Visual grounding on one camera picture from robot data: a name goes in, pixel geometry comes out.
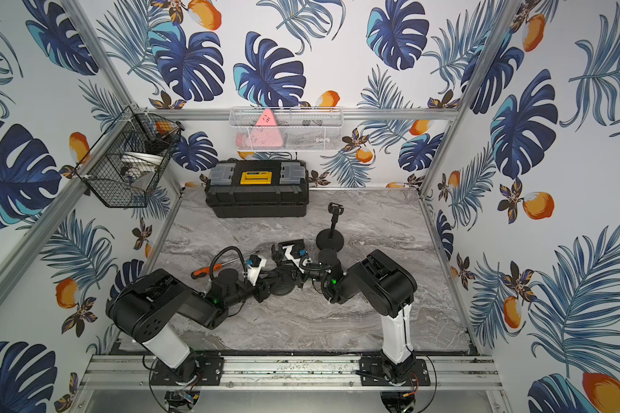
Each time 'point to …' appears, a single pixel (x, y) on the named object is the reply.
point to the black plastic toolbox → (257, 188)
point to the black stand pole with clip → (336, 209)
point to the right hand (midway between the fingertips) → (279, 264)
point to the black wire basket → (126, 164)
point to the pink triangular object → (265, 133)
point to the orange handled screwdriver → (207, 270)
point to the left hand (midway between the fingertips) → (276, 274)
